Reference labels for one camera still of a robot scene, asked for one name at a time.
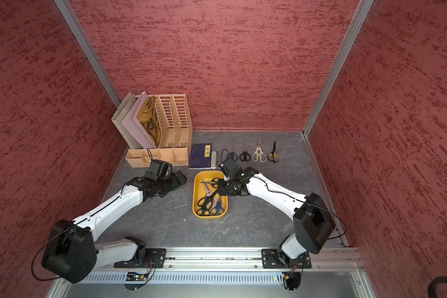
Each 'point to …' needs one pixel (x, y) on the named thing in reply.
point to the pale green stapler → (213, 160)
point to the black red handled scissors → (244, 155)
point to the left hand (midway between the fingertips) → (179, 186)
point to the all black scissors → (205, 203)
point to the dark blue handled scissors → (233, 154)
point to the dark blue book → (200, 156)
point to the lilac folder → (133, 128)
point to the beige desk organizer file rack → (174, 131)
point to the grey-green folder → (119, 116)
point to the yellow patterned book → (148, 119)
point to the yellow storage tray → (204, 183)
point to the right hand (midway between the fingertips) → (221, 194)
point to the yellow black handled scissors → (274, 156)
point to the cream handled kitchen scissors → (258, 153)
